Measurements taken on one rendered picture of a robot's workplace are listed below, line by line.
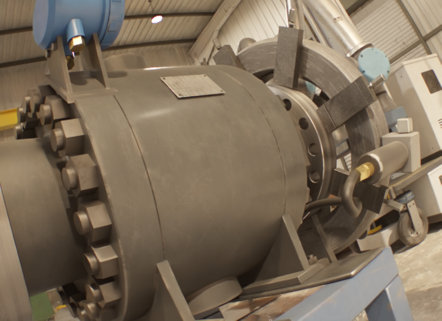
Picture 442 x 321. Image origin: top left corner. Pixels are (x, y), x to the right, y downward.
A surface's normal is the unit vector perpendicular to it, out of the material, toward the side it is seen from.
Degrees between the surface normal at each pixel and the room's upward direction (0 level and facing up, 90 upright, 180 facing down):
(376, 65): 95
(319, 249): 90
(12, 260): 118
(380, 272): 90
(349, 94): 90
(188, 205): 110
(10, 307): 142
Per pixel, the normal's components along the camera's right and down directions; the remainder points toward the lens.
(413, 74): 0.24, -0.30
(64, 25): 0.65, 0.53
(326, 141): 0.66, -0.22
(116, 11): 0.71, 0.24
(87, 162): 0.28, -0.85
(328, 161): 0.70, 0.00
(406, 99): -0.90, 0.29
